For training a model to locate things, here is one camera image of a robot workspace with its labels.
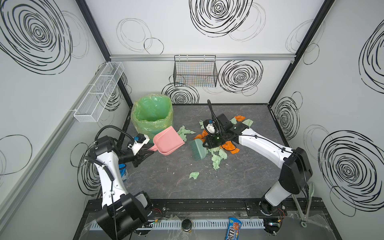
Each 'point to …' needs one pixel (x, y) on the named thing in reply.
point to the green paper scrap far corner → (233, 121)
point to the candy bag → (234, 225)
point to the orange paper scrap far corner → (239, 118)
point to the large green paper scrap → (182, 131)
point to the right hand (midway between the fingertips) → (202, 145)
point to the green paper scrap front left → (194, 174)
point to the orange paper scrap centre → (229, 146)
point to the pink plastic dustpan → (167, 141)
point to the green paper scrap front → (218, 154)
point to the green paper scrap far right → (248, 122)
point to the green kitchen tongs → (304, 217)
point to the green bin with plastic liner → (150, 112)
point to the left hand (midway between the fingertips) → (149, 149)
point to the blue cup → (122, 169)
